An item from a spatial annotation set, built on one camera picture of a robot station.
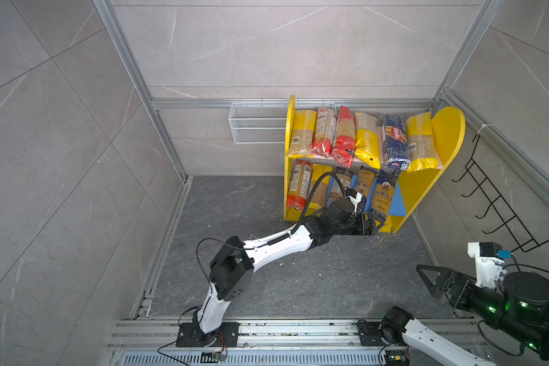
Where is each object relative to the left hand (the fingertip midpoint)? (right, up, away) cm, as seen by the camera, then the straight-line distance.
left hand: (377, 219), depth 72 cm
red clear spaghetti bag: (-23, +12, +22) cm, 34 cm away
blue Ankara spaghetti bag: (+12, +10, +20) cm, 25 cm away
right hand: (+3, -10, -19) cm, 22 cm away
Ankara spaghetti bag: (+5, +14, +23) cm, 28 cm away
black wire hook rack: (+35, 0, -8) cm, 36 cm away
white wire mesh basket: (-39, +40, +29) cm, 63 cm away
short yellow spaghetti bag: (-16, +9, +20) cm, 27 cm away
